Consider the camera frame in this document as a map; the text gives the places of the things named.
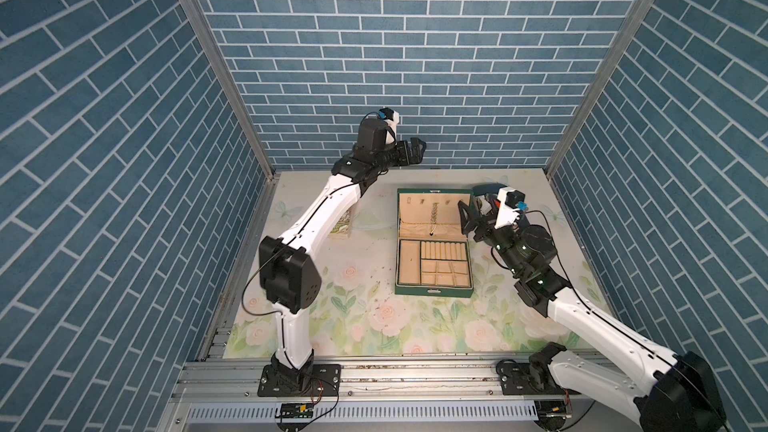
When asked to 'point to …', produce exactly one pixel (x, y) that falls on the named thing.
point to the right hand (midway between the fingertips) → (479, 201)
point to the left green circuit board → (297, 410)
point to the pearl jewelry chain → (433, 217)
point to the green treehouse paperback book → (342, 226)
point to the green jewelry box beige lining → (433, 248)
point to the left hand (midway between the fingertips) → (421, 146)
